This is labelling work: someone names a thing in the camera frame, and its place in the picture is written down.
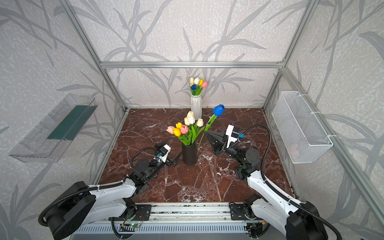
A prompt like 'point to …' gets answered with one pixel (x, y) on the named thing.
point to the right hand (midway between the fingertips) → (207, 128)
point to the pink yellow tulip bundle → (184, 134)
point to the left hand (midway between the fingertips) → (176, 141)
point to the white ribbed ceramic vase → (196, 106)
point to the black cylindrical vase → (190, 154)
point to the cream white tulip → (191, 80)
